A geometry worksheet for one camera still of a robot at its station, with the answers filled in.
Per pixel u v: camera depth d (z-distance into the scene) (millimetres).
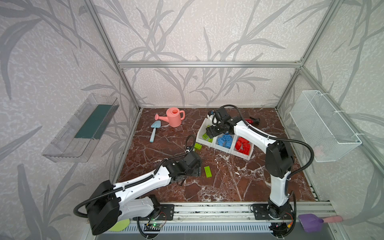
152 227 713
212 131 812
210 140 992
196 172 708
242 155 906
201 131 985
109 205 393
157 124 1081
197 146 963
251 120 1094
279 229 734
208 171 877
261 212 735
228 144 948
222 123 710
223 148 932
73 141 639
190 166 609
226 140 938
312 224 708
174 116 1019
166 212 736
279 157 509
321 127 641
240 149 961
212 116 818
